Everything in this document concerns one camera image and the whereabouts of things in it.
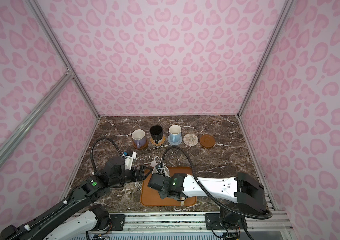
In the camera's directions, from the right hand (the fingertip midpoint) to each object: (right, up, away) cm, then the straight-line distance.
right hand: (164, 187), depth 76 cm
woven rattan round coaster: (-5, +21, +24) cm, 32 cm away
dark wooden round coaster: (+28, +21, +27) cm, 44 cm away
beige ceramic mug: (+9, -6, -3) cm, 12 cm away
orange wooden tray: (-8, -8, +7) cm, 13 cm away
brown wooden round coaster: (-17, +17, +22) cm, 33 cm away
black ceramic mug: (-7, +27, +24) cm, 37 cm away
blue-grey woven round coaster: (+5, +19, +26) cm, 33 cm away
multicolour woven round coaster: (+16, +22, +28) cm, 39 cm away
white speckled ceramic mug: (0, +11, -9) cm, 14 cm away
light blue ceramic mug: (+6, +28, +26) cm, 38 cm away
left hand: (-8, +10, -3) cm, 13 cm away
